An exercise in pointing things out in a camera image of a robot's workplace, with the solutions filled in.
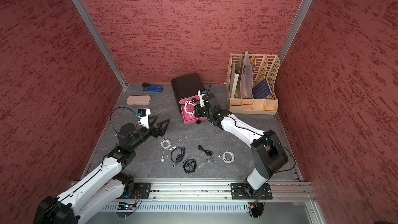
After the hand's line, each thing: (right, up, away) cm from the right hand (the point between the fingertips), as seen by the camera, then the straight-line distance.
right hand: (194, 109), depth 87 cm
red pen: (+21, +19, +36) cm, 46 cm away
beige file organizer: (+47, +29, +18) cm, 58 cm away
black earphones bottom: (-2, -30, -5) cm, 30 cm away
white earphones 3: (+19, -27, -2) cm, 33 cm away
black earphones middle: (-8, -27, -2) cm, 28 cm away
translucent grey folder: (+37, +21, +23) cm, 48 cm away
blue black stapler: (-38, +15, +30) cm, 51 cm away
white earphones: (-18, -18, +3) cm, 26 cm away
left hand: (-16, -5, -8) cm, 19 cm away
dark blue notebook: (+45, +12, +16) cm, 49 cm away
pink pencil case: (-41, +5, +21) cm, 47 cm away
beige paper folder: (+24, +19, +1) cm, 30 cm away
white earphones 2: (-4, +4, -1) cm, 6 cm away
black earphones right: (+8, -25, -1) cm, 26 cm away
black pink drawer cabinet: (-6, +13, +11) cm, 18 cm away
